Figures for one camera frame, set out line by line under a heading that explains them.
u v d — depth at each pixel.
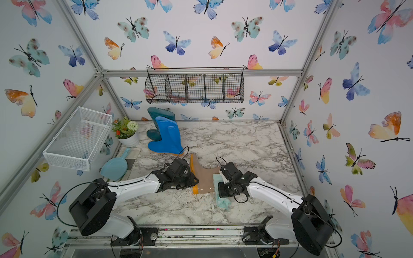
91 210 0.43
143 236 0.73
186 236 0.75
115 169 0.93
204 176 0.89
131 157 1.01
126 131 0.95
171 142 0.94
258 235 0.73
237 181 0.61
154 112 0.92
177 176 0.70
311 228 0.41
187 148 1.08
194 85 0.98
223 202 0.78
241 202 0.68
